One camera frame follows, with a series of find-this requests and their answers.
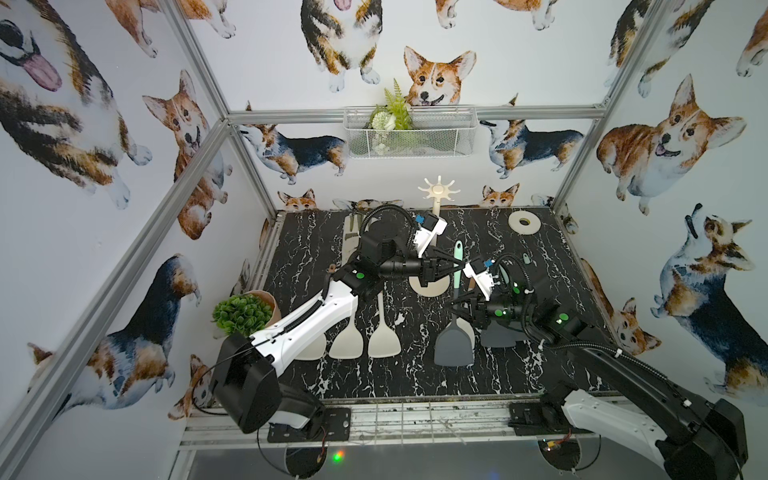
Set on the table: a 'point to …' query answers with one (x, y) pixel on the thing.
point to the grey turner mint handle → (526, 258)
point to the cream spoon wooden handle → (314, 350)
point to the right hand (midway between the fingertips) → (445, 304)
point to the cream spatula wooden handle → (348, 343)
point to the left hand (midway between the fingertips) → (466, 265)
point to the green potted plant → (247, 313)
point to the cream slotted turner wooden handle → (465, 325)
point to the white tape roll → (531, 228)
